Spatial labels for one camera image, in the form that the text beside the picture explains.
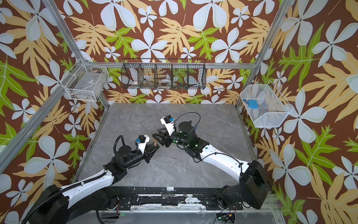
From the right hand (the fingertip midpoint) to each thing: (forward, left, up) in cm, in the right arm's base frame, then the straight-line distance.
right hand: (154, 133), depth 70 cm
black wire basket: (+47, -2, +5) cm, 48 cm away
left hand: (-1, 0, -9) cm, 10 cm away
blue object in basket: (+23, -59, -2) cm, 63 cm away
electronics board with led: (-33, -36, -31) cm, 58 cm away
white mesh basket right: (+20, -65, -1) cm, 68 cm away
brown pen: (-2, 0, -6) cm, 6 cm away
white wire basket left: (+35, +46, +7) cm, 58 cm away
